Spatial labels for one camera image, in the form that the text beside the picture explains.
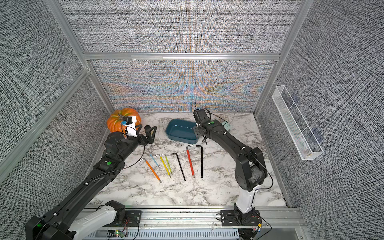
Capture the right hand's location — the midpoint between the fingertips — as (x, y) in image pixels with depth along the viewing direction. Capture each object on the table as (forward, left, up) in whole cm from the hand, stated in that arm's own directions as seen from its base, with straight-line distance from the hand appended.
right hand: (201, 123), depth 89 cm
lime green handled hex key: (-17, +21, -18) cm, 32 cm away
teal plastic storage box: (+10, +13, -22) cm, 27 cm away
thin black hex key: (-19, +13, -18) cm, 29 cm away
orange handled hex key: (-21, +31, -18) cm, 41 cm away
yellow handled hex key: (-18, +23, -19) cm, 35 cm away
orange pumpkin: (+10, +57, -7) cm, 58 cm away
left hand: (-11, +25, +13) cm, 30 cm away
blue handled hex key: (-15, +29, -18) cm, 38 cm away
